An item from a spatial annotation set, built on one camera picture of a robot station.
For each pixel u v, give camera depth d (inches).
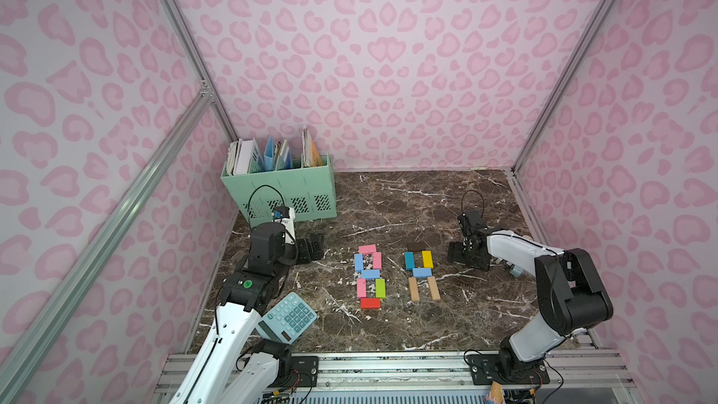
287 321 31.5
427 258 36.5
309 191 36.4
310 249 26.2
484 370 28.5
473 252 27.9
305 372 28.8
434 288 34.3
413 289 34.5
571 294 18.1
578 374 28.8
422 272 35.7
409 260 36.6
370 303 33.8
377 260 36.6
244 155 35.8
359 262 36.5
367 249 37.6
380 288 34.6
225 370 16.7
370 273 35.7
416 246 38.5
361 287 34.4
